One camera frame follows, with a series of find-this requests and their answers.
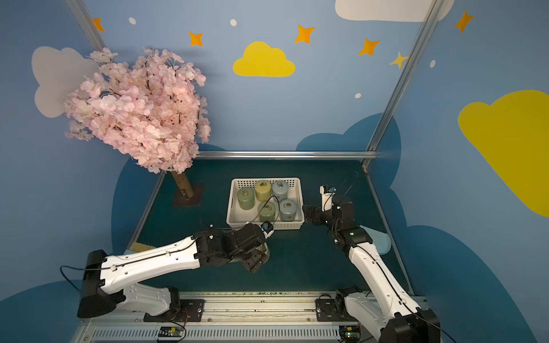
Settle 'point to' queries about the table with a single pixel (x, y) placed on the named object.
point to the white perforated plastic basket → (295, 193)
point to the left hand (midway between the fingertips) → (259, 246)
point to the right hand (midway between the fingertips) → (317, 203)
